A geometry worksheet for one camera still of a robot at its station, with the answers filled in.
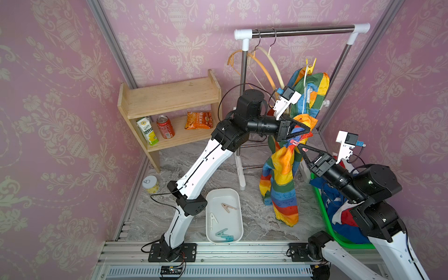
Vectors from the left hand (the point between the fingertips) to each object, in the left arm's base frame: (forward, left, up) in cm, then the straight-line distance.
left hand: (306, 131), depth 51 cm
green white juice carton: (+20, +60, -17) cm, 65 cm away
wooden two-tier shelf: (+41, +58, -29) cm, 77 cm away
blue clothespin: (-18, +22, -50) cm, 57 cm away
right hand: (-3, +1, -4) cm, 5 cm away
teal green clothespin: (-16, +25, -49) cm, 58 cm away
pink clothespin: (-4, +23, -50) cm, 55 cm away
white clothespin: (-9, +30, -50) cm, 59 cm away
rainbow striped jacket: (-6, +5, -18) cm, 20 cm away
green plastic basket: (-20, -23, -41) cm, 52 cm away
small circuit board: (-29, +46, -54) cm, 76 cm away
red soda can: (+23, +52, -21) cm, 61 cm away
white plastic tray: (-8, +24, -50) cm, 56 cm away
